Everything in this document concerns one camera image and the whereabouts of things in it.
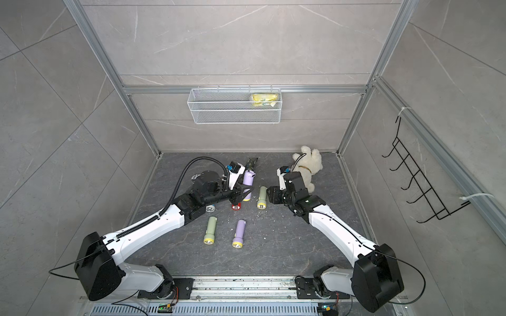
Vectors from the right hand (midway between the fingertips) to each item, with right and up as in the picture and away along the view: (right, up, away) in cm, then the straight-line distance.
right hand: (272, 190), depth 83 cm
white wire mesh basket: (-18, +42, +18) cm, 49 cm away
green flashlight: (-4, -8, +12) cm, 15 cm away
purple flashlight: (-10, +6, -14) cm, 18 cm away
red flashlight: (-17, -10, +11) cm, 22 cm away
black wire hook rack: (+48, -4, -25) cm, 55 cm away
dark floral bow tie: (-10, +13, +28) cm, 32 cm away
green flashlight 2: (-27, -21, +1) cm, 34 cm away
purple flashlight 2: (-15, -22, -1) cm, 27 cm away
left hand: (-8, +4, -10) cm, 14 cm away
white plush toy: (+21, +12, +22) cm, 33 cm away
